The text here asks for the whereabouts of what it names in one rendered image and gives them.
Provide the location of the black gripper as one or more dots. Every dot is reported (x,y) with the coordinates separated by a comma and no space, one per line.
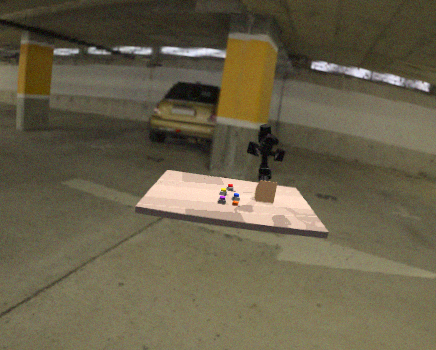
(253,148)

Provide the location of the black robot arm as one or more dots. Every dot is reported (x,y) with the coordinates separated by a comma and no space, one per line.
(265,136)

